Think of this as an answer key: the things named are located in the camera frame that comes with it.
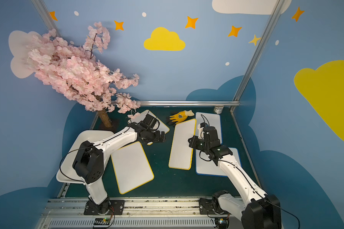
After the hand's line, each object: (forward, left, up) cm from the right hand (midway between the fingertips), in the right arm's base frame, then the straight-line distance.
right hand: (190, 138), depth 81 cm
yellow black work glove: (+31, +7, -17) cm, 36 cm away
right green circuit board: (-38, -18, -22) cm, 47 cm away
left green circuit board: (-41, +45, -20) cm, 64 cm away
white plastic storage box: (-20, +73, -16) cm, 78 cm away
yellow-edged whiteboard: (-11, +5, 0) cm, 12 cm away
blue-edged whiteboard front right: (-9, -14, -20) cm, 26 cm away
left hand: (+4, +18, -7) cm, 20 cm away
